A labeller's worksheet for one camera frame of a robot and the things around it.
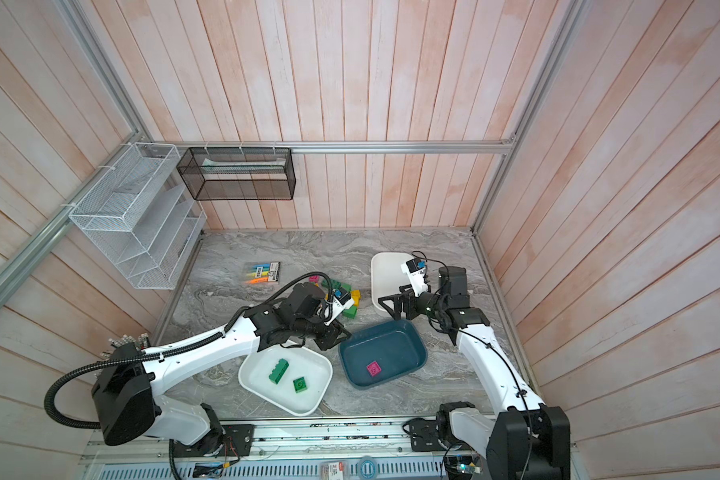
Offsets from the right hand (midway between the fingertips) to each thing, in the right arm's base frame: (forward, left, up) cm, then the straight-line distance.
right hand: (392, 294), depth 81 cm
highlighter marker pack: (+17, +45, -15) cm, 50 cm away
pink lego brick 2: (-1, +21, +8) cm, 22 cm away
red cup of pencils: (-15, +65, -1) cm, 67 cm away
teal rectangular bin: (-8, -4, -19) cm, 21 cm away
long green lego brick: (-17, +32, -14) cm, 39 cm away
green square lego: (-20, +25, -14) cm, 35 cm away
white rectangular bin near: (-18, +27, -16) cm, 36 cm away
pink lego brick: (-15, +5, -16) cm, 23 cm away
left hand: (-11, +13, -4) cm, 18 cm away
